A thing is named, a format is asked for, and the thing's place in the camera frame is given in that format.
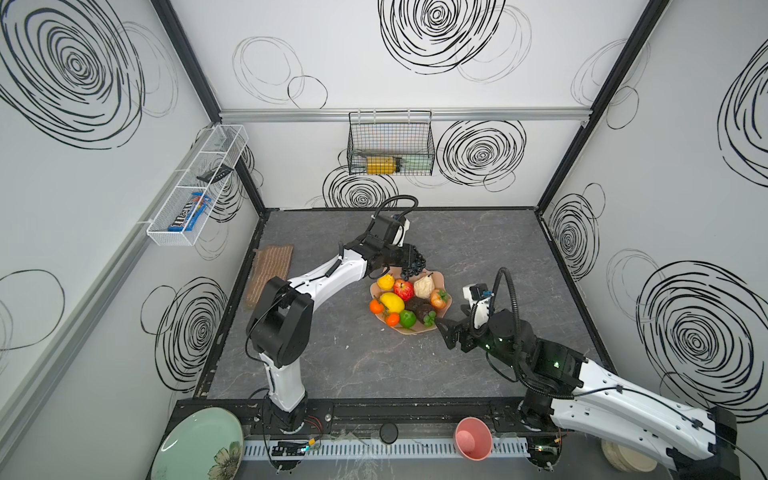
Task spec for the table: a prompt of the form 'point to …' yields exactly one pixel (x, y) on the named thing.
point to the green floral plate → (207, 444)
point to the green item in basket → (415, 163)
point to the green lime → (407, 319)
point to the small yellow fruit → (386, 282)
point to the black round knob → (388, 432)
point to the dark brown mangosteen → (422, 311)
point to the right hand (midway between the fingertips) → (447, 314)
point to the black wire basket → (392, 142)
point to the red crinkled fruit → (403, 289)
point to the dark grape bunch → (416, 265)
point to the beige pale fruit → (424, 287)
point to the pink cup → (474, 439)
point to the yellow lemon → (393, 302)
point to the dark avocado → (411, 304)
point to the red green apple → (439, 298)
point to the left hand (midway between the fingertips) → (418, 254)
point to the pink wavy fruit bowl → (396, 273)
